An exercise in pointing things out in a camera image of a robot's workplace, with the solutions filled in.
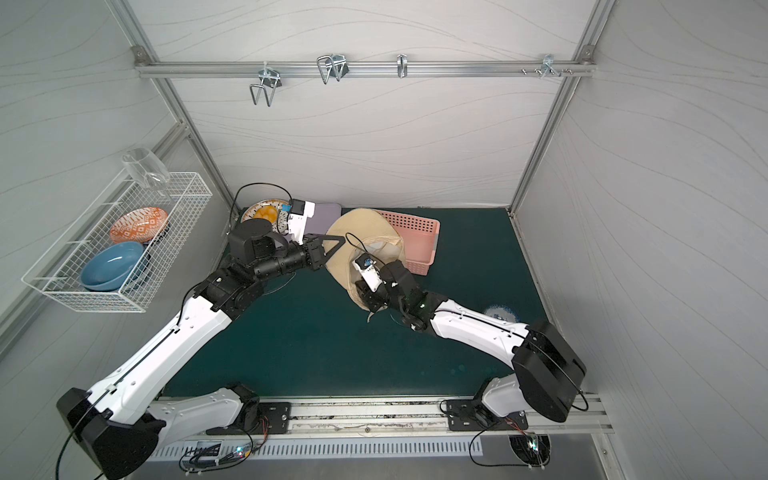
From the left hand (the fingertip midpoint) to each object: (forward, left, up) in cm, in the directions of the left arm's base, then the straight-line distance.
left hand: (344, 241), depth 64 cm
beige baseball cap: (+4, -4, -2) cm, 6 cm away
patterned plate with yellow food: (+43, +40, -34) cm, 68 cm away
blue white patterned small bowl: (0, -44, -32) cm, 54 cm away
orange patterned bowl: (+6, +51, -3) cm, 52 cm away
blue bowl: (-8, +49, -1) cm, 49 cm away
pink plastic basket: (+30, -20, -35) cm, 50 cm away
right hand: (+3, -2, -19) cm, 19 cm away
